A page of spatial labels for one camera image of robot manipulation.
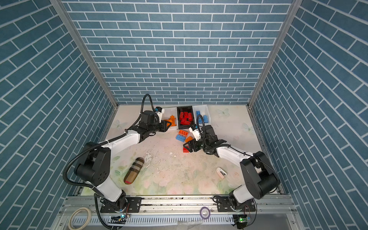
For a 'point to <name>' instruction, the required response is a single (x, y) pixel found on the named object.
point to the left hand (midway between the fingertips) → (173, 123)
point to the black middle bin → (187, 109)
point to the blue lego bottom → (205, 119)
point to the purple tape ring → (207, 217)
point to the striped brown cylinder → (133, 171)
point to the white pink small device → (221, 172)
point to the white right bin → (202, 110)
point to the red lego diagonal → (189, 115)
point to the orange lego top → (183, 132)
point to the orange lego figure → (173, 120)
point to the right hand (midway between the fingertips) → (189, 143)
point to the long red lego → (186, 113)
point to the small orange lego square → (189, 139)
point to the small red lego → (185, 150)
